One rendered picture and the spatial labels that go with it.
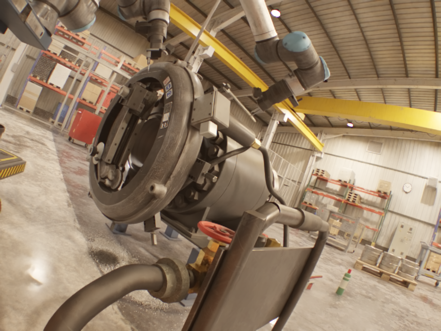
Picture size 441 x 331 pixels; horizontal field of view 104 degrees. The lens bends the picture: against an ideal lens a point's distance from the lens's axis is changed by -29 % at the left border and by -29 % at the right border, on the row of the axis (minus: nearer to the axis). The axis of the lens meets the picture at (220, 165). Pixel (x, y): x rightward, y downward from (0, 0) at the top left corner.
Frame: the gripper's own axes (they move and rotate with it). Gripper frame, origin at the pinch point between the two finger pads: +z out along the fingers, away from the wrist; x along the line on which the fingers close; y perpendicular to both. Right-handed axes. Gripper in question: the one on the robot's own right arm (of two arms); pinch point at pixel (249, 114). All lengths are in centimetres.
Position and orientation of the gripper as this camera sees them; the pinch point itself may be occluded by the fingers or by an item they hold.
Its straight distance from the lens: 102.3
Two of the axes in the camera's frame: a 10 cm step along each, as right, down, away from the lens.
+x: 0.2, 7.6, -6.4
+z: -7.9, 4.1, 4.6
